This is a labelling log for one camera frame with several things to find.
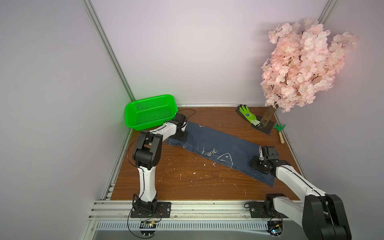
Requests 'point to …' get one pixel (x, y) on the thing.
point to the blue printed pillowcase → (224, 148)
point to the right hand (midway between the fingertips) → (255, 160)
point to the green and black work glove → (245, 112)
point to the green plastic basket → (148, 112)
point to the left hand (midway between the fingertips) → (184, 136)
